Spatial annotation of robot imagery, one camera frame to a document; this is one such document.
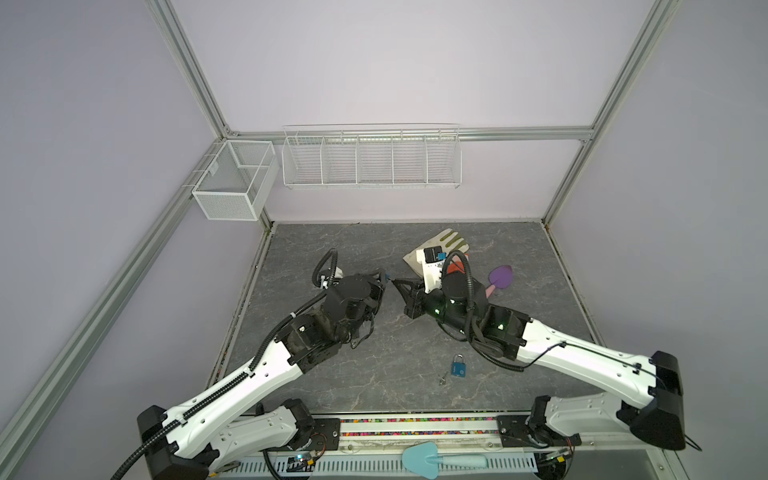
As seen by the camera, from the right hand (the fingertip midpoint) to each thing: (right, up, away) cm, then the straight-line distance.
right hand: (394, 285), depth 66 cm
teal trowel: (+7, -41, +3) cm, 42 cm away
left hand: (-1, +2, +1) cm, 2 cm away
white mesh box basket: (-54, +33, +36) cm, 73 cm away
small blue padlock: (-2, +2, +1) cm, 3 cm away
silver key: (+14, -28, +16) cm, 35 cm away
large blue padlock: (+18, -25, +16) cm, 35 cm away
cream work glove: (+21, +12, +49) cm, 54 cm away
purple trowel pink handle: (+38, -2, +39) cm, 54 cm away
